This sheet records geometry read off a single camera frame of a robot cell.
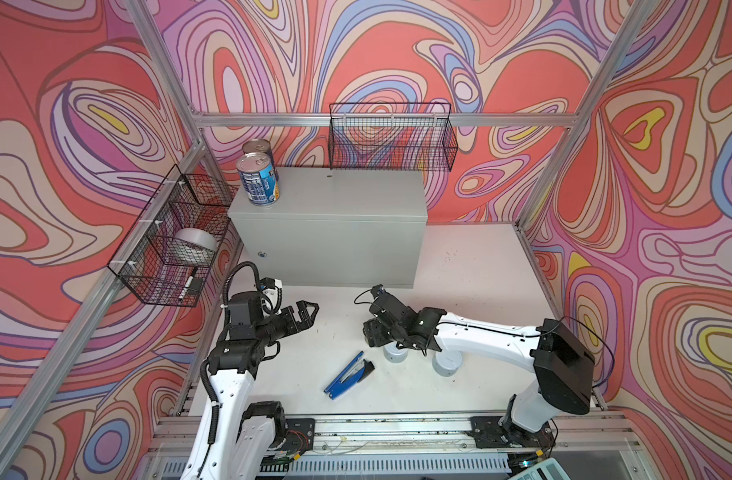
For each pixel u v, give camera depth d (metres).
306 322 0.67
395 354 0.81
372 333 0.74
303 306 0.68
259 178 0.71
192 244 0.70
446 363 0.80
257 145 0.77
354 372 0.82
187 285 0.73
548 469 0.66
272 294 0.68
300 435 0.72
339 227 1.08
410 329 0.60
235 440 0.45
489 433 0.73
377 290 0.74
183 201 0.81
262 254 0.89
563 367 0.43
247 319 0.56
